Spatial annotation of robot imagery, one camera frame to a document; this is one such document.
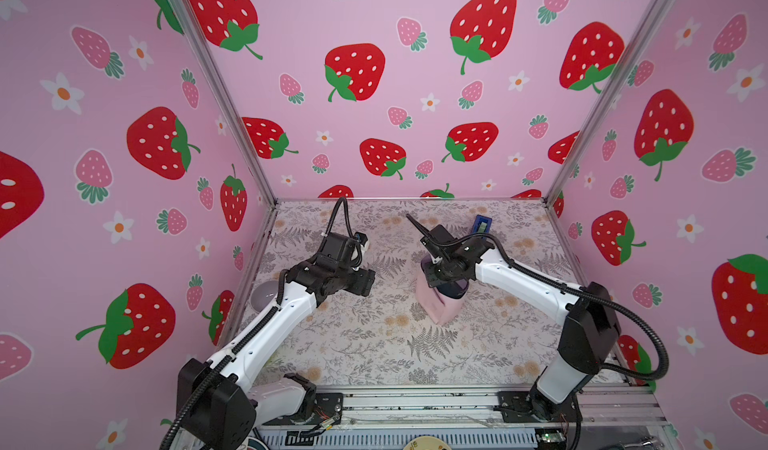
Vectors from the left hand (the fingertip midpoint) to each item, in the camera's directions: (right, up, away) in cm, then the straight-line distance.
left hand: (362, 273), depth 81 cm
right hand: (+19, -2, +4) cm, 20 cm away
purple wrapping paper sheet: (+22, -10, -1) cm, 24 cm away
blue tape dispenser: (+40, +14, +23) cm, 48 cm away
